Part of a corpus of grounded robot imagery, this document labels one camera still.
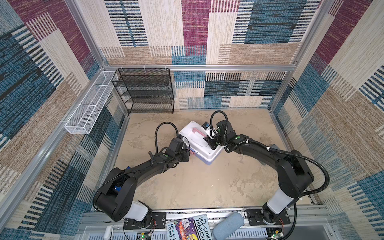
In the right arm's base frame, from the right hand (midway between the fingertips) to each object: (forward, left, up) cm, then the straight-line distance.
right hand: (206, 139), depth 88 cm
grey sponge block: (0, -44, -11) cm, 45 cm away
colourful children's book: (-42, +7, -10) cm, 44 cm away
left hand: (-5, +11, -5) cm, 13 cm away
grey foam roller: (-41, -8, -9) cm, 43 cm away
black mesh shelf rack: (+40, +41, +5) cm, 58 cm away
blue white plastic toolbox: (+4, +7, -1) cm, 8 cm away
